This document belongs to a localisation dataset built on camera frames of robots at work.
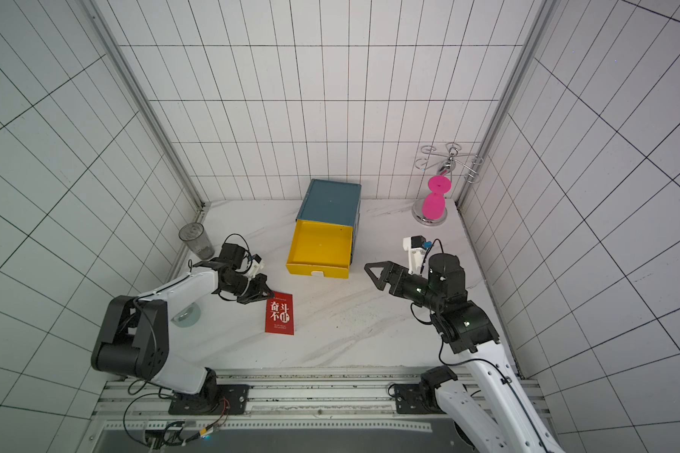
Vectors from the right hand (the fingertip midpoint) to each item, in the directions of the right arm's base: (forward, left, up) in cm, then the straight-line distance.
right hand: (373, 265), depth 68 cm
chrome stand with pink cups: (+39, -24, -20) cm, 50 cm away
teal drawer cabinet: (+28, +13, -6) cm, 31 cm away
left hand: (0, +31, -23) cm, 39 cm away
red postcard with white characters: (-4, +28, -24) cm, 37 cm away
